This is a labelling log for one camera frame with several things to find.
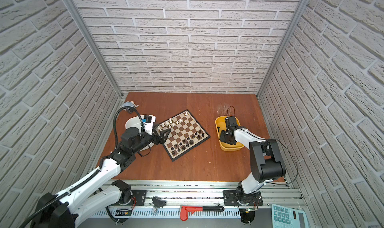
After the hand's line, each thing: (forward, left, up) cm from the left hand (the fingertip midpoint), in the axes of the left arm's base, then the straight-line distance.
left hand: (164, 125), depth 77 cm
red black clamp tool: (-36, -10, -20) cm, 42 cm away
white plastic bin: (+15, +24, -18) cm, 34 cm away
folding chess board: (+6, -11, -20) cm, 24 cm away
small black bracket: (-32, +2, -19) cm, 37 cm away
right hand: (+2, -36, -19) cm, 41 cm away
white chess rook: (+22, -11, -19) cm, 31 cm away
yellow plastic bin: (+12, -35, -21) cm, 43 cm away
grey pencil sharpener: (+31, +31, -17) cm, 47 cm away
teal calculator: (-41, -57, -19) cm, 72 cm away
